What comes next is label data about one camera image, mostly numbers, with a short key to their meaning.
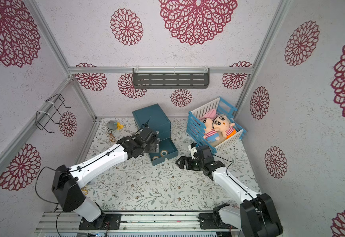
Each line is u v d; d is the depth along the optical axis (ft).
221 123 3.19
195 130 3.27
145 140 2.00
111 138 3.57
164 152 3.19
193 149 2.55
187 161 2.43
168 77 3.02
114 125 3.60
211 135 3.15
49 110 2.51
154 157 3.16
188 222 2.51
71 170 1.45
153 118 3.08
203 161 2.14
